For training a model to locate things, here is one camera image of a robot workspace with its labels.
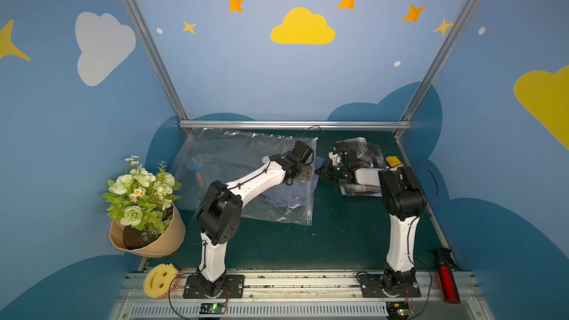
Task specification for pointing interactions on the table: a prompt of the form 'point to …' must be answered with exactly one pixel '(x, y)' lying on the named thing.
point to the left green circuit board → (213, 308)
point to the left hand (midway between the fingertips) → (304, 168)
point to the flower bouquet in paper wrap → (144, 219)
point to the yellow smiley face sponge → (158, 278)
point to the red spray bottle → (447, 270)
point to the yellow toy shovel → (394, 161)
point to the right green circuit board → (398, 310)
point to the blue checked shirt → (297, 193)
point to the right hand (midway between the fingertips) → (317, 169)
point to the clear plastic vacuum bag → (221, 154)
